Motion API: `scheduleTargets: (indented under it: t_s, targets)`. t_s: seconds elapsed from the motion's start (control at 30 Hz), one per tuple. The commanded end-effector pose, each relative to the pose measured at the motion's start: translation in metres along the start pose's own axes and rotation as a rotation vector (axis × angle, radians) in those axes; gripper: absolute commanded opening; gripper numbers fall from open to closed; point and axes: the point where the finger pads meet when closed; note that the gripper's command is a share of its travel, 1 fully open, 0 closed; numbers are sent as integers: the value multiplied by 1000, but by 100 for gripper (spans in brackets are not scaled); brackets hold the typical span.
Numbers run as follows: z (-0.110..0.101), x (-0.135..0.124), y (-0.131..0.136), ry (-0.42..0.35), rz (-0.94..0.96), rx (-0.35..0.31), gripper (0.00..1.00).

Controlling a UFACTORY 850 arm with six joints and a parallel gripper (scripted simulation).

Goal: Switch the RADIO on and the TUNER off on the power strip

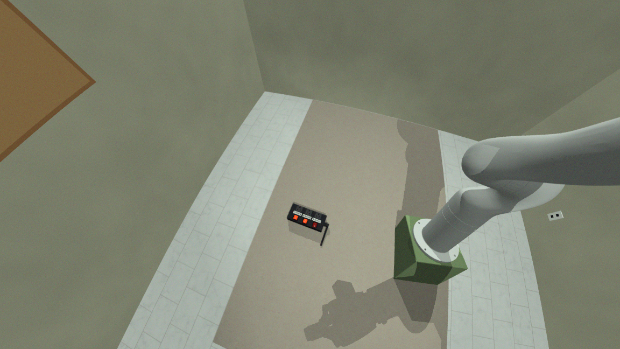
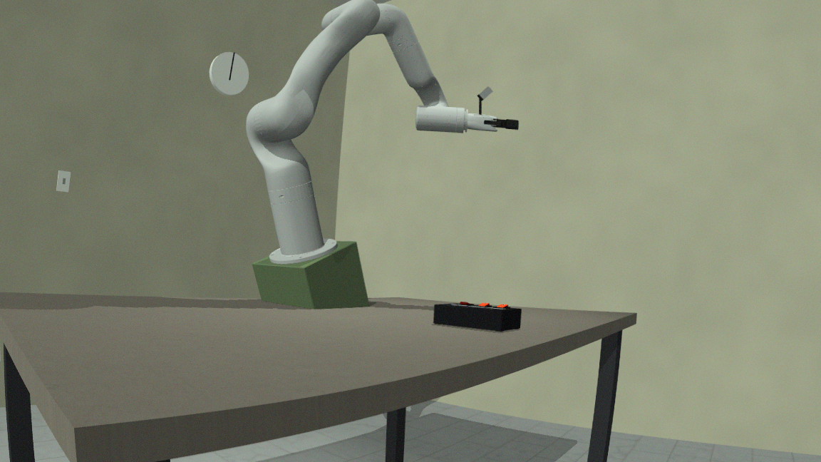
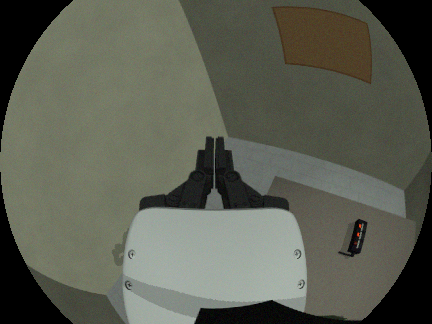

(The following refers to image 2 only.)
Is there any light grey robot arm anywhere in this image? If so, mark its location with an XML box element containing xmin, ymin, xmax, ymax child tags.
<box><xmin>246</xmin><ymin>0</ymin><xmax>466</xmax><ymax>265</ymax></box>

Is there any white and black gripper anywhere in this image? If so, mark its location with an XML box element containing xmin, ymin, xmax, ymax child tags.
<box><xmin>465</xmin><ymin>110</ymin><xmax>519</xmax><ymax>132</ymax></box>

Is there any black power strip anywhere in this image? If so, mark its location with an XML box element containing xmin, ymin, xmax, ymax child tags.
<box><xmin>433</xmin><ymin>302</ymin><xmax>522</xmax><ymax>332</ymax></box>

